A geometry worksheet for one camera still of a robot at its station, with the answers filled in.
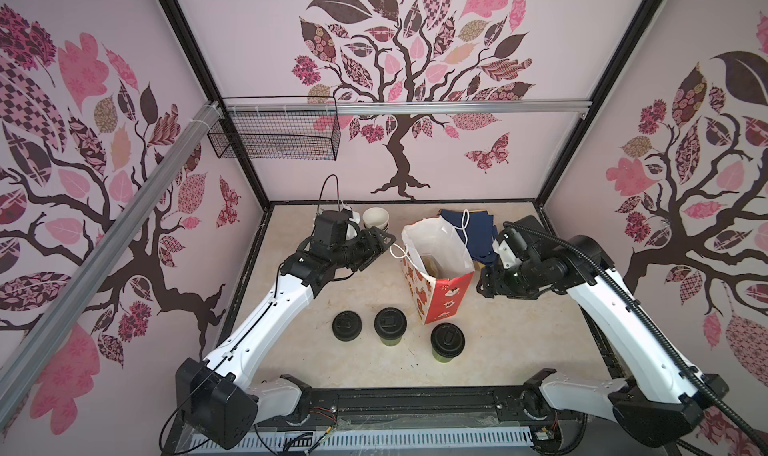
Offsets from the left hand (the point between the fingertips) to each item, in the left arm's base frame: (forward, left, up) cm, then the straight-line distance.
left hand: (390, 249), depth 73 cm
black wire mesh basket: (+65, +46, -10) cm, 80 cm away
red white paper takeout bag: (-9, -14, -8) cm, 19 cm away
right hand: (-10, -23, -2) cm, 25 cm away
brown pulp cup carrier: (+9, -14, -22) cm, 27 cm away
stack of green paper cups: (+22, +5, -12) cm, 26 cm away
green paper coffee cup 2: (-21, -13, -20) cm, 32 cm away
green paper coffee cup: (-16, 0, -23) cm, 28 cm away
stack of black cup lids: (-10, +13, -24) cm, 29 cm away
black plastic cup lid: (-13, 0, -15) cm, 20 cm away
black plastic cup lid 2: (-17, -15, -15) cm, 27 cm away
